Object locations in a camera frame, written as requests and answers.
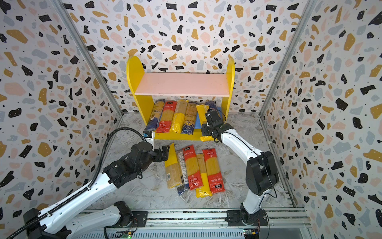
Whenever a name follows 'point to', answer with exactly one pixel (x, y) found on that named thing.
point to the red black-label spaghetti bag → (167, 113)
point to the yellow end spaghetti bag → (205, 190)
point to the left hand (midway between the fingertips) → (161, 144)
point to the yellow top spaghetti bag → (172, 173)
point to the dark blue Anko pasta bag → (155, 116)
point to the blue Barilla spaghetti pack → (212, 104)
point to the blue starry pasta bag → (188, 126)
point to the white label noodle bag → (183, 182)
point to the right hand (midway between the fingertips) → (202, 125)
